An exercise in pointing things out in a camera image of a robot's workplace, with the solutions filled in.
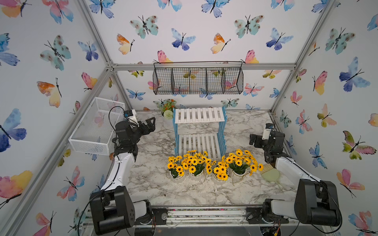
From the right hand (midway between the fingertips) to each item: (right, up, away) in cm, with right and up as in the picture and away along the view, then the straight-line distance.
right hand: (260, 134), depth 89 cm
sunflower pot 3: (-38, -14, -13) cm, 43 cm away
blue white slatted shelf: (-34, +3, +22) cm, 41 cm away
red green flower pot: (-57, +15, +10) cm, 60 cm away
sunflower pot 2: (-49, -16, -12) cm, 53 cm away
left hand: (-64, +9, -8) cm, 65 cm away
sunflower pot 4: (-15, -14, -13) cm, 24 cm away
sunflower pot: (-27, -17, -17) cm, 36 cm away
